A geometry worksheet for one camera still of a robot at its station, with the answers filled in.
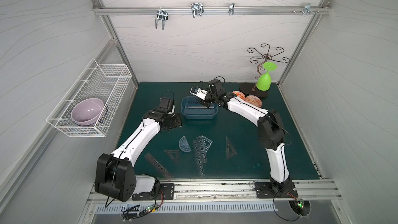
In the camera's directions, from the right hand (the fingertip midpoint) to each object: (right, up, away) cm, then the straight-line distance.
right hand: (198, 93), depth 93 cm
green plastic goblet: (+40, +7, -2) cm, 40 cm away
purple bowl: (-44, -8, -32) cm, 55 cm away
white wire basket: (-46, +5, -15) cm, 49 cm away
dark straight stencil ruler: (-21, -39, -11) cm, 46 cm away
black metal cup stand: (+39, +4, +23) cm, 45 cm away
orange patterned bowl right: (+39, -4, +15) cm, 42 cm away
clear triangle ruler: (+19, -33, -5) cm, 38 cm away
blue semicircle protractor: (-9, -30, -4) cm, 32 cm away
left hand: (-10, -16, -9) cm, 21 cm away
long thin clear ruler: (+1, -8, -7) cm, 11 cm away
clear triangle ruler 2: (+5, -29, -2) cm, 30 cm away
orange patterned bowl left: (+29, 0, +17) cm, 34 cm away
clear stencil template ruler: (+1, -35, -8) cm, 36 cm away
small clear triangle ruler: (-14, -34, -7) cm, 37 cm away
